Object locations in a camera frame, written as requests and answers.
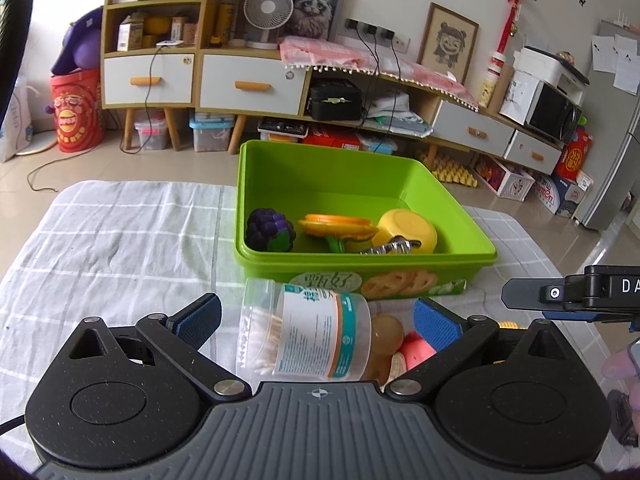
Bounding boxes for wooden TV cabinet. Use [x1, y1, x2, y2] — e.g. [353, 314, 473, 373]
[101, 0, 561, 174]

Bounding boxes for purple plush toy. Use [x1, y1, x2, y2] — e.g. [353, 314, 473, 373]
[51, 6, 103, 76]

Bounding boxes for yellow egg crate mat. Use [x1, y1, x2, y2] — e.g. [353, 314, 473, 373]
[431, 154, 478, 188]

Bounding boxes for purple toy grapes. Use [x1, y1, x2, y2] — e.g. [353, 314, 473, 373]
[244, 208, 296, 252]

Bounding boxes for silver refrigerator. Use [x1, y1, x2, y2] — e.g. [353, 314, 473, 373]
[575, 21, 639, 231]

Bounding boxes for framed cartoon girl picture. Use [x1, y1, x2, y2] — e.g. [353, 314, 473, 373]
[418, 2, 480, 84]

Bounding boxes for white desk fan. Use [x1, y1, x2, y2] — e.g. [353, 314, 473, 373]
[243, 0, 294, 50]

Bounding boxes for black microwave oven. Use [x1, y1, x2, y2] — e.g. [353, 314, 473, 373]
[499, 70, 582, 143]

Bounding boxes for orange pumpkin toy half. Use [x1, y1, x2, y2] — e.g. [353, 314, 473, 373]
[298, 214, 378, 254]

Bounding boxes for red cartoon bucket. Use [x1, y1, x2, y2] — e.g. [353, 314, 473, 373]
[50, 68, 104, 154]

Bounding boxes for green plastic cookie box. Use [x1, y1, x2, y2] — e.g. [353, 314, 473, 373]
[234, 141, 497, 300]

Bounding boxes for pink pig toy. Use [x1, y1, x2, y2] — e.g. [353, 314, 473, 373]
[399, 332, 436, 370]

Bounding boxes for white paper bag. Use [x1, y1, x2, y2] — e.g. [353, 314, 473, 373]
[0, 76, 34, 162]

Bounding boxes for clear cotton swab jar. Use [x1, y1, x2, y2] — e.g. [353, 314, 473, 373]
[235, 278, 371, 388]

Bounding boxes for tan octopus toy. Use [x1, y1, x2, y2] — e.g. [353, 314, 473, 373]
[361, 314, 405, 387]

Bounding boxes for white printer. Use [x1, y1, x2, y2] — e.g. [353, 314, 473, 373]
[514, 47, 590, 106]

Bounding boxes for framed cat picture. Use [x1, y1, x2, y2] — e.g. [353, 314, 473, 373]
[284, 0, 345, 41]

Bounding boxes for dark hair claw clip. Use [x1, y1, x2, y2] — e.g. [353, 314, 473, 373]
[361, 238, 421, 255]

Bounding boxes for white starfish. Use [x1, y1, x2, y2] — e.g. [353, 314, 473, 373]
[388, 352, 408, 382]

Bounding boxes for black case on shelf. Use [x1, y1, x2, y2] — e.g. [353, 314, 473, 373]
[306, 78, 362, 122]

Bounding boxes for person right hand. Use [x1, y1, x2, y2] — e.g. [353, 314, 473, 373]
[601, 344, 639, 386]

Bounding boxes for pink lace cloth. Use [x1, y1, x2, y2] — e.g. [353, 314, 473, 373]
[279, 36, 480, 112]

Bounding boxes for red cardboard box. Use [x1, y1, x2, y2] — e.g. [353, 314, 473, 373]
[303, 124, 360, 151]

